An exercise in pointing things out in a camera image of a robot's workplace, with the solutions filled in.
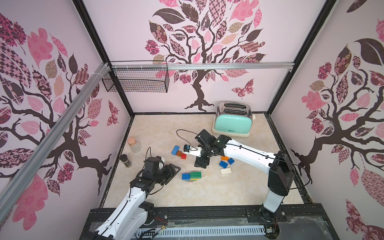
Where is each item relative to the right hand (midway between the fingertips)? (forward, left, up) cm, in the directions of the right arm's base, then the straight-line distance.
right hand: (197, 156), depth 82 cm
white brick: (-4, -17, -11) cm, 21 cm away
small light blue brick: (+11, +15, -11) cm, 21 cm away
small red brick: (+7, +9, -13) cm, 17 cm away
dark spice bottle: (+1, +43, -2) cm, 43 cm away
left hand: (-8, +10, -5) cm, 14 cm away
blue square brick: (+1, -16, -12) cm, 20 cm away
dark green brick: (-8, +1, -6) cm, 10 cm away
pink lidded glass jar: (+11, +40, -5) cm, 42 cm away
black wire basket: (+47, +37, +23) cm, 64 cm away
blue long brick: (-9, +6, -7) cm, 13 cm away
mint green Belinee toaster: (+26, -25, +3) cm, 36 cm away
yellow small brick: (-9, +1, -10) cm, 14 cm away
